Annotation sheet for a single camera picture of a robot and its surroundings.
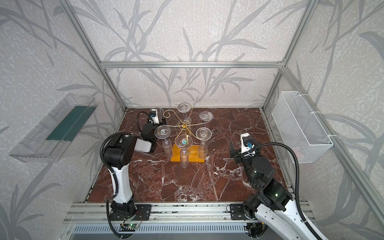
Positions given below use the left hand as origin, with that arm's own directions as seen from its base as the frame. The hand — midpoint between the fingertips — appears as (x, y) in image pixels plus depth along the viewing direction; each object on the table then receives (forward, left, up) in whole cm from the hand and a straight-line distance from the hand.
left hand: (162, 108), depth 96 cm
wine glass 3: (-30, -9, +16) cm, 35 cm away
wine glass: (-15, -18, +16) cm, 28 cm away
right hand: (-30, -44, +15) cm, 55 cm away
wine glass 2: (-20, -28, +16) cm, 38 cm away
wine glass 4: (-35, -19, +17) cm, 43 cm away
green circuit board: (-62, +6, -16) cm, 64 cm away
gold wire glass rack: (-24, -18, +14) cm, 33 cm away
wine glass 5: (-30, -27, +16) cm, 44 cm away
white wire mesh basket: (-29, -68, +19) cm, 77 cm away
